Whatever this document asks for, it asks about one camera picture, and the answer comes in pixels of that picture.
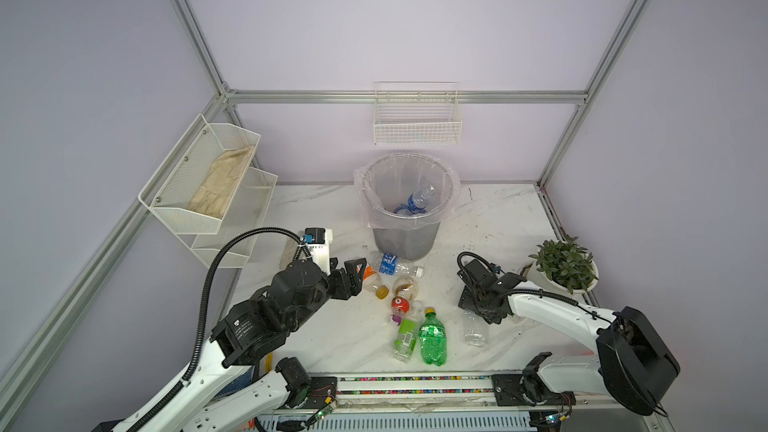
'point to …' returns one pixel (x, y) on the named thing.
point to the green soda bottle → (432, 337)
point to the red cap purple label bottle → (399, 307)
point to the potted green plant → (564, 264)
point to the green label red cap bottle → (408, 332)
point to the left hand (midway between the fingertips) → (351, 264)
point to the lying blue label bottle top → (390, 264)
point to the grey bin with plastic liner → (404, 197)
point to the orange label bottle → (374, 283)
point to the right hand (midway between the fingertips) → (469, 305)
